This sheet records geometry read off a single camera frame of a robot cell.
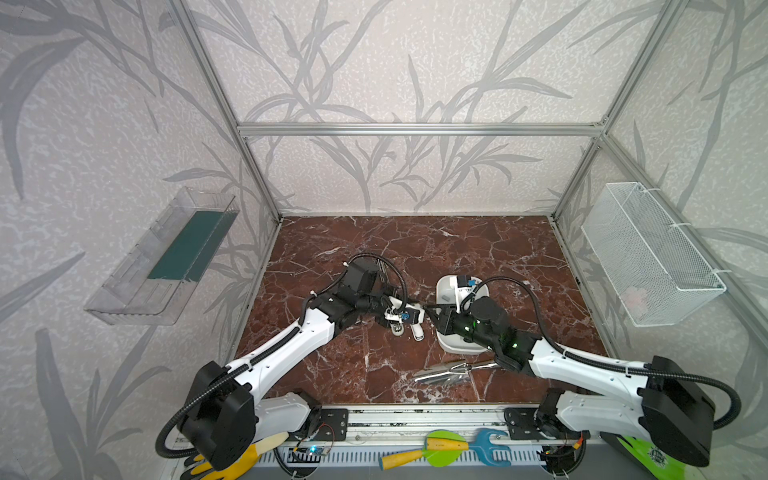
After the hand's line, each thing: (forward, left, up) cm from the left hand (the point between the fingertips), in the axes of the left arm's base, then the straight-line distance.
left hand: (418, 292), depth 76 cm
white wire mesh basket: (-2, -50, +15) cm, 53 cm away
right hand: (-1, -2, -2) cm, 3 cm away
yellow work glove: (-36, +41, -16) cm, 57 cm away
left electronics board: (-33, +24, -19) cm, 45 cm away
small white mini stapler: (-4, -1, -16) cm, 17 cm away
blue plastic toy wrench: (-33, -17, -16) cm, 40 cm away
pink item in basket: (-3, -53, +3) cm, 53 cm away
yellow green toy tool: (-32, -6, -17) cm, 37 cm away
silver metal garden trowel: (-15, -11, -17) cm, 25 cm away
